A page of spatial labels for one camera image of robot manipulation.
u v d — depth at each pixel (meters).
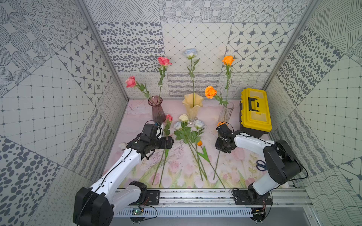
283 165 0.45
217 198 0.76
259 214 0.72
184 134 0.98
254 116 0.89
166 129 0.99
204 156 0.88
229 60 0.84
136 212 0.71
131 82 0.80
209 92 0.77
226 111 0.96
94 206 0.38
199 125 1.00
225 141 0.69
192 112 0.93
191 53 0.86
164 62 0.80
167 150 0.91
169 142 0.73
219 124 0.76
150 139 0.61
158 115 0.98
